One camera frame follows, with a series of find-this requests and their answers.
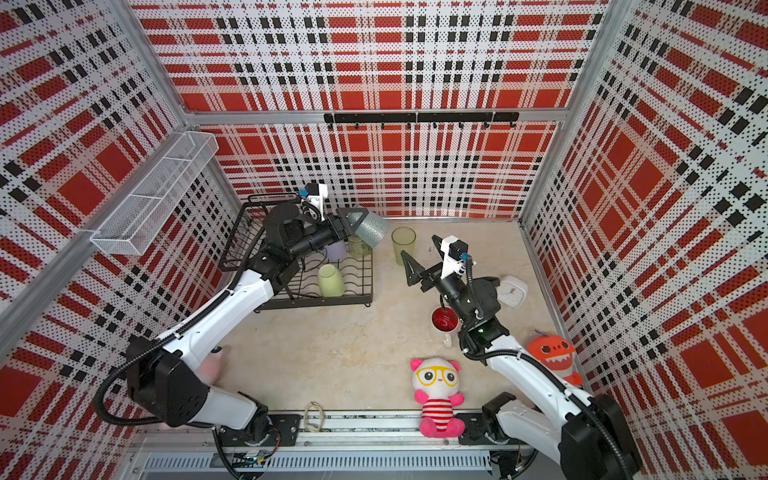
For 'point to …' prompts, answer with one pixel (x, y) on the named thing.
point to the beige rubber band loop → (321, 417)
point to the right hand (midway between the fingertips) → (421, 245)
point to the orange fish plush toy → (557, 354)
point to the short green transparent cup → (358, 248)
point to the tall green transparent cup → (403, 239)
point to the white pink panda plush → (436, 383)
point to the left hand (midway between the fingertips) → (368, 214)
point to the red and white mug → (445, 323)
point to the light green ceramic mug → (331, 281)
